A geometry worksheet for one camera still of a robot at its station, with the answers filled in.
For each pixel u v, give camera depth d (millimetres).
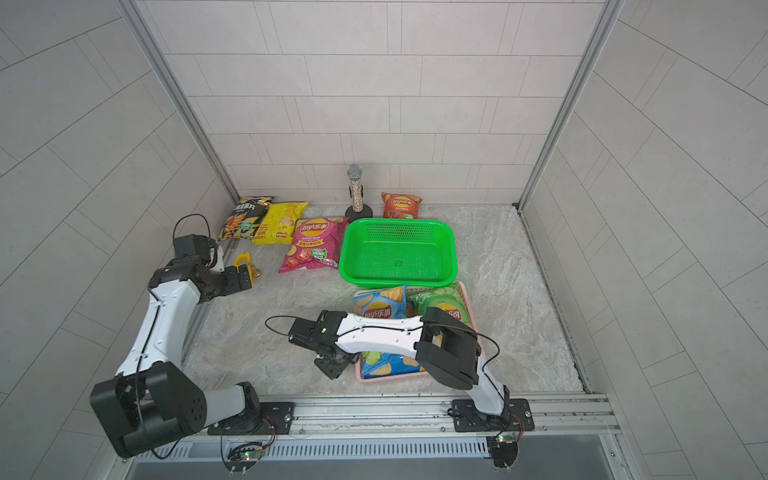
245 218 1049
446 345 495
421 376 753
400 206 1086
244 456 651
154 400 388
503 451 681
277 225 1024
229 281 707
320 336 557
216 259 679
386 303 760
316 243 953
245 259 994
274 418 708
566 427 702
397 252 1026
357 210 1059
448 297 805
